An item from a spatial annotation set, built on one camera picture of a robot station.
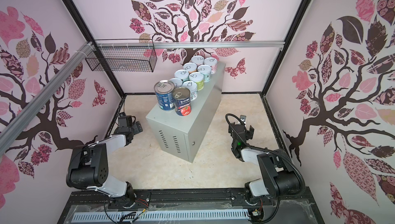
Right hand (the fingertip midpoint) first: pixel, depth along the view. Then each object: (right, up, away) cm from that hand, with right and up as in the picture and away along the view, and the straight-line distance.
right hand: (243, 123), depth 91 cm
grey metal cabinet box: (-33, -3, -28) cm, 44 cm away
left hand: (-70, -3, +4) cm, 70 cm away
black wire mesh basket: (-74, +43, +4) cm, 86 cm away
